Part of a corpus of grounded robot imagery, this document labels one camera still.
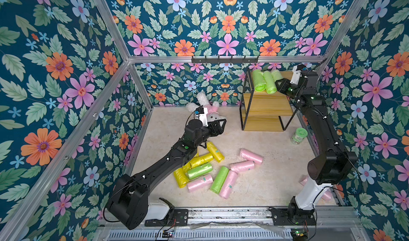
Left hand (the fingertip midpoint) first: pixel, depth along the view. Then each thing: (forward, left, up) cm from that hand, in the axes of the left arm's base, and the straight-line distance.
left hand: (223, 120), depth 75 cm
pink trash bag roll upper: (-6, -14, -25) cm, 30 cm away
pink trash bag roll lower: (-22, -1, -24) cm, 33 cm away
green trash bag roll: (-14, +14, -25) cm, 32 cm away
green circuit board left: (-40, +30, -30) cm, 58 cm away
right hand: (+17, -31, +10) cm, 36 cm away
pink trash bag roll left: (-21, +15, -24) cm, 36 cm away
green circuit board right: (-45, -31, -30) cm, 62 cm away
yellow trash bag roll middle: (-8, +13, -24) cm, 29 cm away
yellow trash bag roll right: (-3, +5, -25) cm, 26 cm away
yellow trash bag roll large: (-17, +24, -24) cm, 38 cm away
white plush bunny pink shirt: (+27, +4, -19) cm, 34 cm away
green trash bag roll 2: (-19, +3, -25) cm, 32 cm away
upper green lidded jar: (+1, -46, -20) cm, 50 cm away
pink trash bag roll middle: (-13, -10, -24) cm, 29 cm away
